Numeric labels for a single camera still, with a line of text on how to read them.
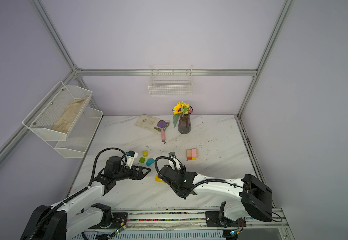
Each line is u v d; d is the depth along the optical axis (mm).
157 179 609
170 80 961
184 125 1046
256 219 456
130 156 766
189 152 978
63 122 763
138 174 732
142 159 954
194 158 956
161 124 1123
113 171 665
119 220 735
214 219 734
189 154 956
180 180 599
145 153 978
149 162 942
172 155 687
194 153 952
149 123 1149
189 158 959
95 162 647
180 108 899
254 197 415
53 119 768
